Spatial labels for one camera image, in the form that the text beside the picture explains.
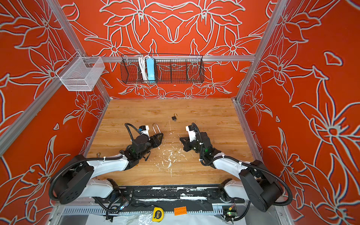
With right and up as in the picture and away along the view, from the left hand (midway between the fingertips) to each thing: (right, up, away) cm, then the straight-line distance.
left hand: (161, 134), depth 84 cm
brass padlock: (-5, +3, +1) cm, 6 cm away
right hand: (+10, -2, -2) cm, 11 cm away
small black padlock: (+8, +9, +23) cm, 26 cm away
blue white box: (-8, +41, +5) cm, 42 cm away
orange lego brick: (+12, -36, -16) cm, 41 cm away
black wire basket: (+4, +44, +13) cm, 47 cm away
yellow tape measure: (+1, -36, -18) cm, 40 cm away
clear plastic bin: (-55, +40, +8) cm, 68 cm away
